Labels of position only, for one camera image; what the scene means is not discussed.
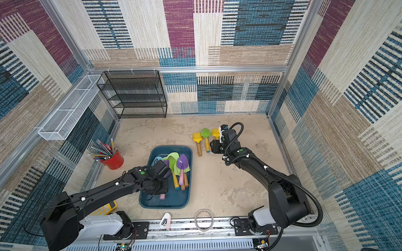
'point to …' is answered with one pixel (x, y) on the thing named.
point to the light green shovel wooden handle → (172, 158)
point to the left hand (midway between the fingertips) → (168, 189)
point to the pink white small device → (166, 221)
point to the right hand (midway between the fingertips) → (216, 145)
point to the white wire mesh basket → (58, 125)
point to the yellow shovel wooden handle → (197, 137)
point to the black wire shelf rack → (135, 93)
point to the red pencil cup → (115, 162)
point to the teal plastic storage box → (174, 198)
